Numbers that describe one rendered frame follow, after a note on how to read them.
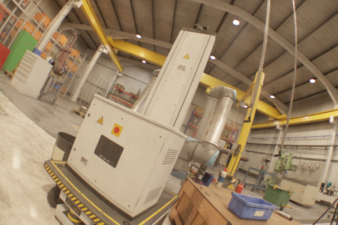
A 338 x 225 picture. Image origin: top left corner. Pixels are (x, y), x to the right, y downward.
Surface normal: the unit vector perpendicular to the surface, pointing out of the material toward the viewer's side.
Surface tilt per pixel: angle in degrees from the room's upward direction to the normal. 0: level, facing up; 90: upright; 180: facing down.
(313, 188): 90
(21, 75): 90
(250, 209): 90
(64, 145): 93
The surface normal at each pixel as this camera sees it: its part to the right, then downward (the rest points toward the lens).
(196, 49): -0.29, -0.34
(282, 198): 0.21, -0.15
